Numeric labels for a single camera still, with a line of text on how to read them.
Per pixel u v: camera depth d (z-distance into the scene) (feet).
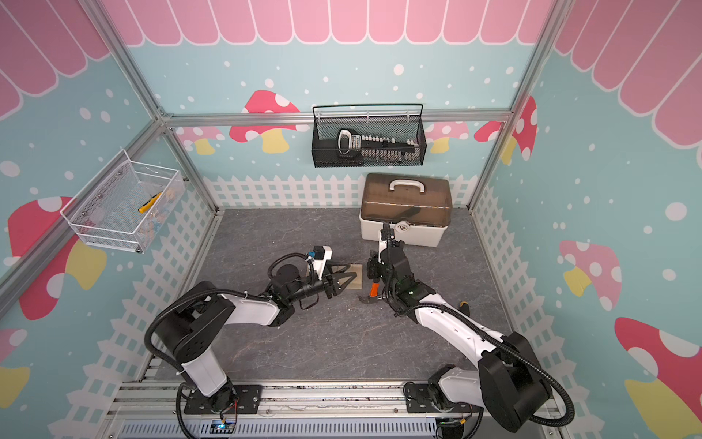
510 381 1.34
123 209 2.54
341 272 2.72
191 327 1.57
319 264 2.44
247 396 2.45
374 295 2.94
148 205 2.48
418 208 3.08
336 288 2.48
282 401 2.49
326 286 2.44
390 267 1.96
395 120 2.94
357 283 3.01
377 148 2.90
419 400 2.42
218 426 2.35
